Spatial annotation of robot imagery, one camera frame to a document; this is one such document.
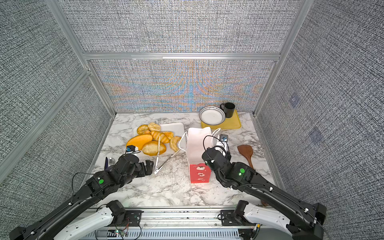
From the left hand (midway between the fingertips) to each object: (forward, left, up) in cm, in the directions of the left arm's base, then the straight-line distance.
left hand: (149, 163), depth 74 cm
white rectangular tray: (+35, -13, -19) cm, 42 cm away
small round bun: (+33, +12, -15) cm, 38 cm away
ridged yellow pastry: (+23, -5, -11) cm, 26 cm away
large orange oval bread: (+21, +12, -11) cm, 27 cm away
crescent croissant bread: (+21, -10, -14) cm, 27 cm away
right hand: (+3, -31, +9) cm, 32 cm away
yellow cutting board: (+37, -53, -15) cm, 67 cm away
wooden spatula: (+14, -58, -16) cm, 62 cm away
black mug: (+47, -51, -9) cm, 70 cm away
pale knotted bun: (+34, +4, -13) cm, 37 cm away
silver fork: (+10, +28, -16) cm, 33 cm away
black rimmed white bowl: (+47, -39, -16) cm, 63 cm away
